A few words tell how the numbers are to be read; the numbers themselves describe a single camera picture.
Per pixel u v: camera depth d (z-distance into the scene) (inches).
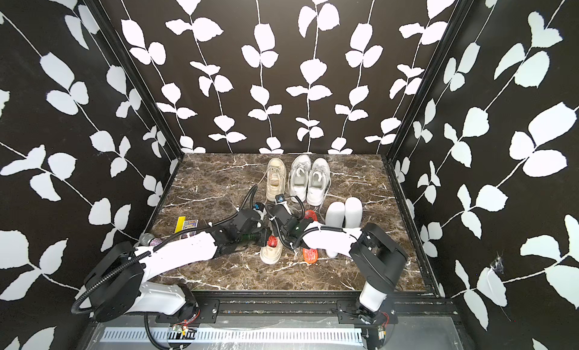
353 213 38.9
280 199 30.6
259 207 30.3
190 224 36.6
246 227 25.7
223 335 27.6
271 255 31.3
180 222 36.7
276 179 41.3
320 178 39.5
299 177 40.6
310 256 33.8
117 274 16.2
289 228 26.1
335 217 38.3
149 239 33.8
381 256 18.9
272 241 33.5
